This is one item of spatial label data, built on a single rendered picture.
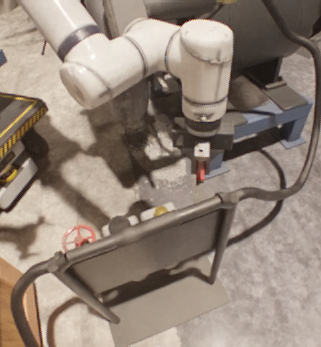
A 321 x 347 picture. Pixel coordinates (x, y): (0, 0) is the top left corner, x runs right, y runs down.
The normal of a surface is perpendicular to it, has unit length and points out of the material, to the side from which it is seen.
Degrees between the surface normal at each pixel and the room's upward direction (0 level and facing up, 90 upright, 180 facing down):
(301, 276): 0
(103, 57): 42
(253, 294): 0
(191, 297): 0
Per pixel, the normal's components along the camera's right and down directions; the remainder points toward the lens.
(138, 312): -0.07, -0.64
